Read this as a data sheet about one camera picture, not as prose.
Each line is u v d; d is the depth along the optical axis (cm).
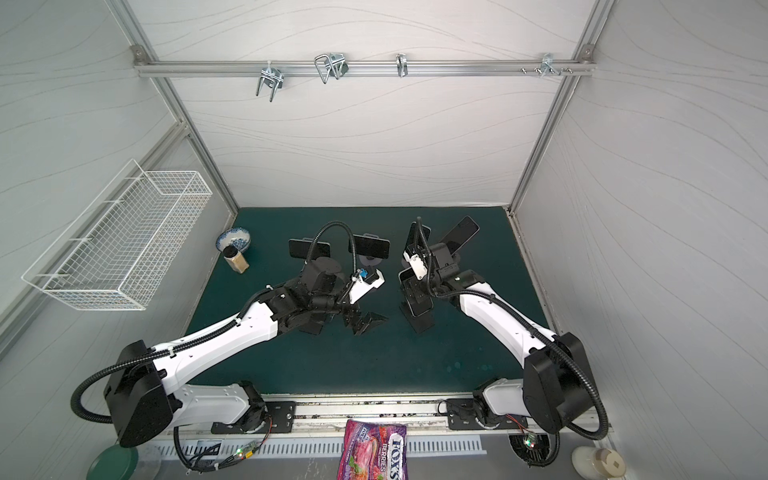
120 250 69
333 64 77
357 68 78
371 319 64
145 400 39
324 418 75
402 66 78
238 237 108
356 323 66
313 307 59
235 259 96
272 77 79
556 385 41
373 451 67
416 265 76
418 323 90
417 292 75
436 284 63
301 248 97
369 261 105
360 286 64
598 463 60
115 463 59
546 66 76
